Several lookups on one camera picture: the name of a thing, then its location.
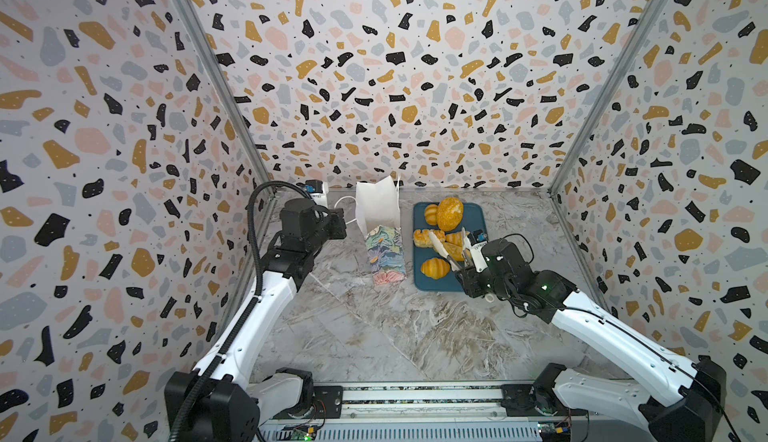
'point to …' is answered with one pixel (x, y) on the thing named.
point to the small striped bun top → (431, 214)
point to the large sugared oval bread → (449, 213)
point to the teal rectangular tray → (474, 221)
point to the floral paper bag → (378, 211)
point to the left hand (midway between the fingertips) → (342, 204)
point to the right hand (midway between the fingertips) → (459, 267)
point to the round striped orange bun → (435, 268)
